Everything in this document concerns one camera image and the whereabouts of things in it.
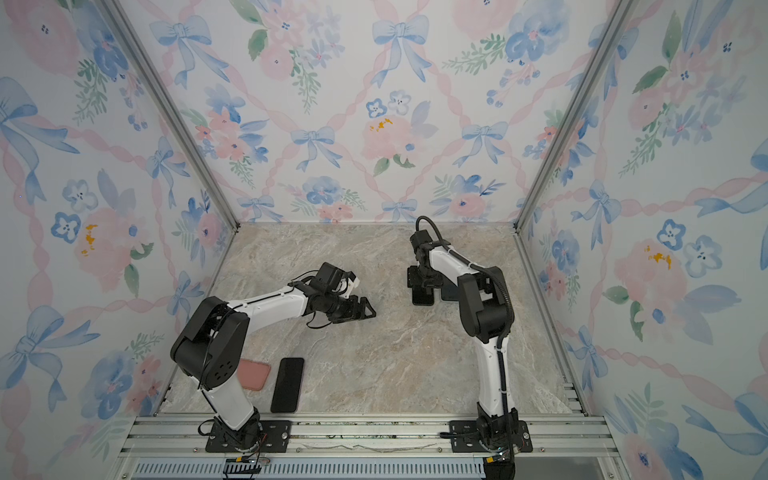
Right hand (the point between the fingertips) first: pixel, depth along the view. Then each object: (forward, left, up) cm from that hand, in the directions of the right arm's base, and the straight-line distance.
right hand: (422, 282), depth 103 cm
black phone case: (-3, 0, -4) cm, 5 cm away
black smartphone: (-34, +39, 0) cm, 52 cm away
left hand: (-15, +18, +5) cm, 24 cm away
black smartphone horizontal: (-3, 0, -4) cm, 5 cm away
